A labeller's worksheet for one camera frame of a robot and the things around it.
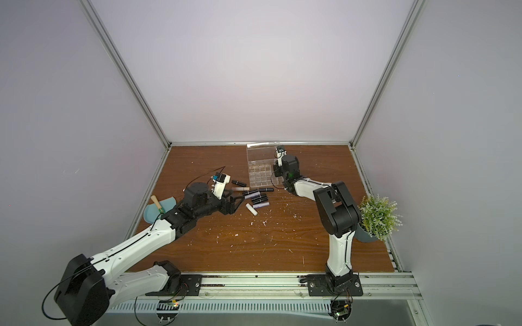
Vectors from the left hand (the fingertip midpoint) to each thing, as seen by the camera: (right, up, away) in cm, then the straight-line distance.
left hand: (240, 195), depth 77 cm
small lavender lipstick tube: (+7, -8, +16) cm, 19 cm away
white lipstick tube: (+3, -9, +15) cm, 18 cm away
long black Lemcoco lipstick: (+2, -2, +20) cm, 20 cm away
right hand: (+18, +16, +20) cm, 31 cm away
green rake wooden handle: (-39, -10, +15) cm, 43 cm away
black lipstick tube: (-4, +2, +22) cm, 23 cm away
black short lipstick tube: (+10, 0, +20) cm, 22 cm away
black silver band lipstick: (+8, -5, +17) cm, 20 cm away
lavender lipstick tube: (+3, -3, +19) cm, 20 cm away
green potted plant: (+51, -7, -5) cm, 52 cm away
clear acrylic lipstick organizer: (+7, +14, +28) cm, 32 cm away
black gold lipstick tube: (+8, -4, +19) cm, 22 cm away
